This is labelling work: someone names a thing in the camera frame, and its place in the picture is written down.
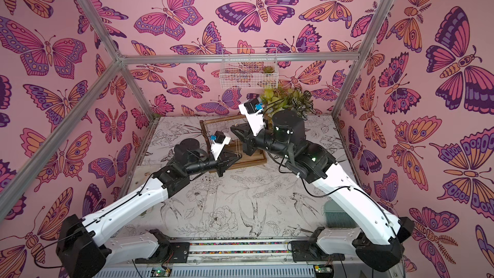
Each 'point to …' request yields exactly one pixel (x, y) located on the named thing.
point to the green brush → (336, 217)
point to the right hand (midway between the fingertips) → (235, 125)
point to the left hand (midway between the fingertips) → (242, 155)
